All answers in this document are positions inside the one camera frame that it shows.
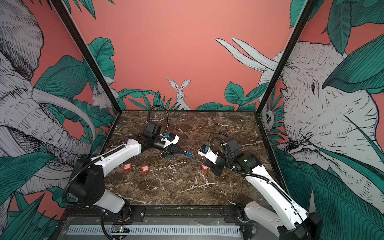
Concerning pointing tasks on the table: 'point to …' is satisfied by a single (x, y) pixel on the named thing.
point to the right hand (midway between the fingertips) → (204, 161)
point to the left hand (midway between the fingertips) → (183, 150)
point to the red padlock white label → (205, 167)
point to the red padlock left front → (145, 169)
